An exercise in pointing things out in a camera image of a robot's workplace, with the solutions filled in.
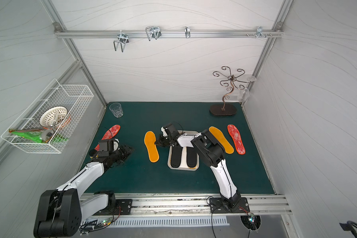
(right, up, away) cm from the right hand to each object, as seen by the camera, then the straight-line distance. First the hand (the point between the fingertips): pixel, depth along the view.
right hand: (153, 142), depth 96 cm
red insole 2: (+56, +4, +5) cm, 57 cm away
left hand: (-10, -3, -9) cm, 14 cm away
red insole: (-31, +4, +5) cm, 32 cm away
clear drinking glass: (-32, +24, +16) cm, 43 cm away
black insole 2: (+25, -8, -5) cm, 27 cm away
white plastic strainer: (-40, +17, -30) cm, 53 cm away
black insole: (+15, -8, -6) cm, 18 cm away
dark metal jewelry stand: (+57, +23, +20) cm, 64 cm away
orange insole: (-3, +1, +3) cm, 5 cm away
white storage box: (+20, +6, -23) cm, 31 cm away
